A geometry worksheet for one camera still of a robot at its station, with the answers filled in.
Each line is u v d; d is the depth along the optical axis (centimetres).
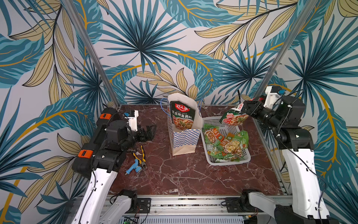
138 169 82
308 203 36
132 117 57
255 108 53
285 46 83
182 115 95
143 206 72
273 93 53
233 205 74
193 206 75
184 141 81
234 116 71
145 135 58
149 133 59
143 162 87
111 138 47
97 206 39
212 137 98
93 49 84
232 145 89
